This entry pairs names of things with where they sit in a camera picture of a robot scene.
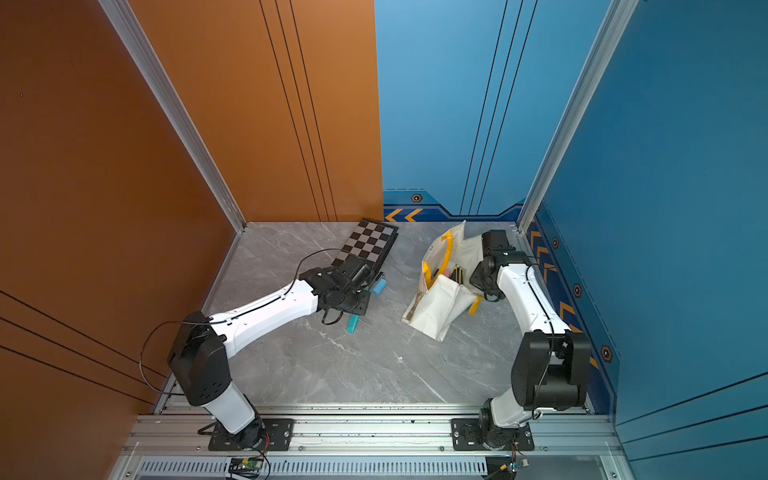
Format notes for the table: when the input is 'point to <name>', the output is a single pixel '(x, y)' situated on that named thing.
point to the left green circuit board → (246, 463)
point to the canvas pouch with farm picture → (445, 286)
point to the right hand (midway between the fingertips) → (483, 283)
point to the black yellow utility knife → (458, 275)
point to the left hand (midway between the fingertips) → (364, 299)
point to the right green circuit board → (509, 468)
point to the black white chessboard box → (371, 240)
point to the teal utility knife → (353, 323)
